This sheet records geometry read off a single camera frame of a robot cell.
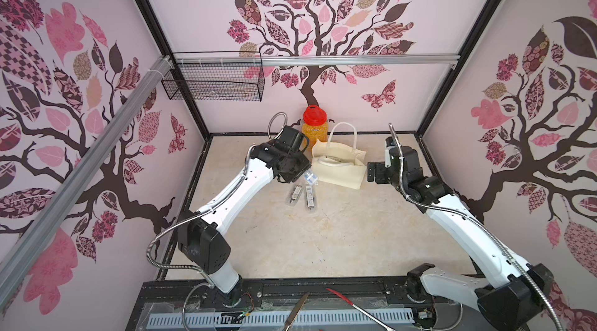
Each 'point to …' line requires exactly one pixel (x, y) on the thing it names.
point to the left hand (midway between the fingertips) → (307, 170)
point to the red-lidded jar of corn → (315, 125)
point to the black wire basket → (214, 82)
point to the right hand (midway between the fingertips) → (381, 162)
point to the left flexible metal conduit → (207, 280)
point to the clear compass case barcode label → (310, 196)
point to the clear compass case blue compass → (311, 178)
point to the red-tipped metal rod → (362, 311)
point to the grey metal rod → (298, 309)
